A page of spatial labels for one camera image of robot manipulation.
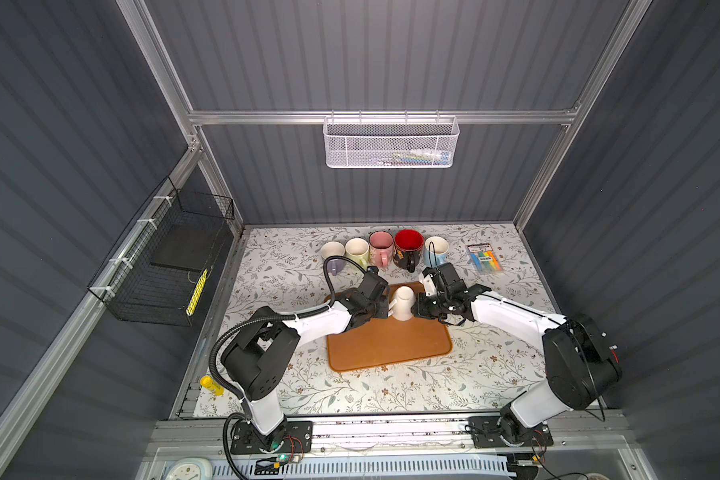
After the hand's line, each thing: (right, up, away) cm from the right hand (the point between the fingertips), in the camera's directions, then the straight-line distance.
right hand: (414, 310), depth 89 cm
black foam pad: (-61, +19, -12) cm, 65 cm away
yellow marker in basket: (-54, +7, -22) cm, 59 cm away
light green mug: (-18, +19, +15) cm, 30 cm away
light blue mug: (+11, +18, +13) cm, 25 cm away
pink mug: (-9, +19, +10) cm, 24 cm away
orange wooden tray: (-7, -10, +4) cm, 13 cm away
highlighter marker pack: (+28, +16, +19) cm, 38 cm away
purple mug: (-28, +19, +19) cm, 38 cm away
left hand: (-9, +2, +2) cm, 9 cm away
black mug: (0, +19, +11) cm, 22 cm away
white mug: (-3, +4, -1) cm, 5 cm away
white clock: (-55, -32, -21) cm, 67 cm away
